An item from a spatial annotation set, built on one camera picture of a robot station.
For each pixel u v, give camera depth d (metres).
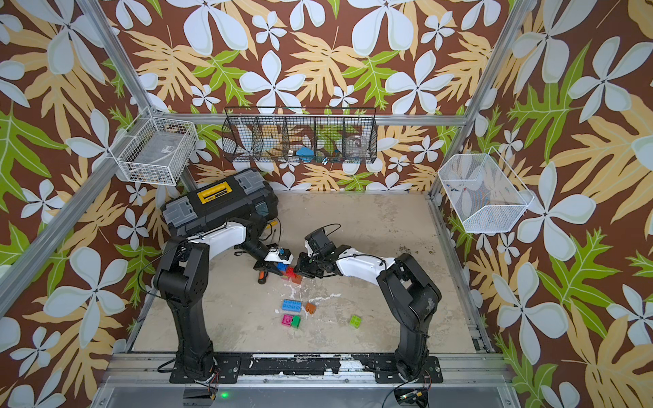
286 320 0.82
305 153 0.95
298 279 0.91
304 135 1.00
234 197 0.96
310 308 0.84
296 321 0.83
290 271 0.88
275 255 0.81
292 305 0.86
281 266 0.86
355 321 0.82
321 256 0.72
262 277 0.91
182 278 0.53
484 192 0.85
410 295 0.48
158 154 0.85
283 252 0.80
